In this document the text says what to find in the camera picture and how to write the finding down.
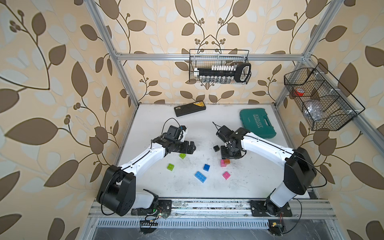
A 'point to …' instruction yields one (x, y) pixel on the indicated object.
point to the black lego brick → (216, 148)
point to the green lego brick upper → (182, 155)
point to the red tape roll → (299, 92)
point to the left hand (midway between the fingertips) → (187, 145)
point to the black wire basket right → (325, 103)
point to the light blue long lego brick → (200, 176)
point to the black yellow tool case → (189, 108)
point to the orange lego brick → (227, 161)
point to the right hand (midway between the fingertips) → (225, 157)
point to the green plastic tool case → (256, 121)
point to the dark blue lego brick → (206, 167)
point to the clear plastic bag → (315, 110)
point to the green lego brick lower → (170, 166)
